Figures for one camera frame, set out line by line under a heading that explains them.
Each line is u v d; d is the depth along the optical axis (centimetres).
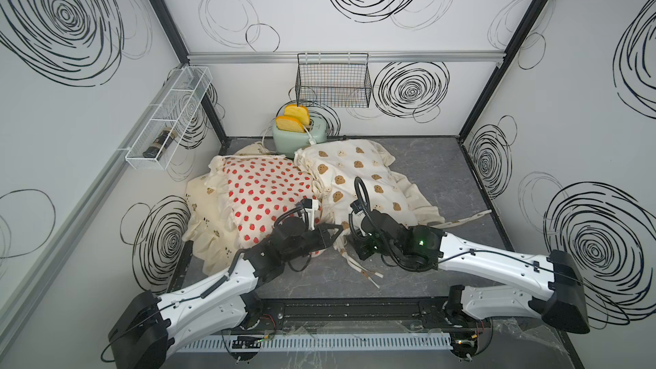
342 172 87
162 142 67
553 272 41
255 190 78
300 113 101
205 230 86
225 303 60
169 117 73
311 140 99
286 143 102
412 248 52
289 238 56
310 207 70
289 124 97
